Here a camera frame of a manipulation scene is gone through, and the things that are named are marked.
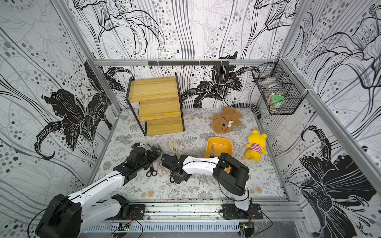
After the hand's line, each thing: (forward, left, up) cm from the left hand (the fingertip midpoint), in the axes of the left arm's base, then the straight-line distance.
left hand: (160, 156), depth 87 cm
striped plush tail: (+47, -68, -4) cm, 83 cm away
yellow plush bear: (+11, -60, +1) cm, 61 cm away
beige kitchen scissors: (+10, -6, -6) cm, 13 cm away
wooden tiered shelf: (+34, +5, +9) cm, 36 cm away
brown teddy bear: (+23, -38, +3) cm, 44 cm away
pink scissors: (-6, -1, -7) cm, 9 cm away
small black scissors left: (-8, +5, -6) cm, 11 cm away
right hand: (-9, -13, -8) cm, 18 cm away
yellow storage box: (+11, -34, -6) cm, 37 cm away
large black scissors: (-12, -7, -6) cm, 15 cm away
